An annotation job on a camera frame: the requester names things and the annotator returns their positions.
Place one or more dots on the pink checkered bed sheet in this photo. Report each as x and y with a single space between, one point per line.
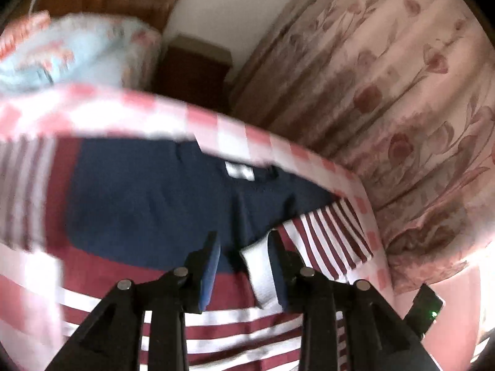
47 285

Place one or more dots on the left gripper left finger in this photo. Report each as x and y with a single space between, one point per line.
202 270

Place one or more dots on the light blue floral pillow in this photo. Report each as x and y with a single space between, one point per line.
38 51

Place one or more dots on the dark wooden nightstand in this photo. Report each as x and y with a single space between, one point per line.
194 71

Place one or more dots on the pink floral curtain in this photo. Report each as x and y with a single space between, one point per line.
400 92

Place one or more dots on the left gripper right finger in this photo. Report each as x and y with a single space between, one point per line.
285 266

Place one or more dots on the red white navy striped sweater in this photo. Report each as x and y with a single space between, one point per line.
113 208

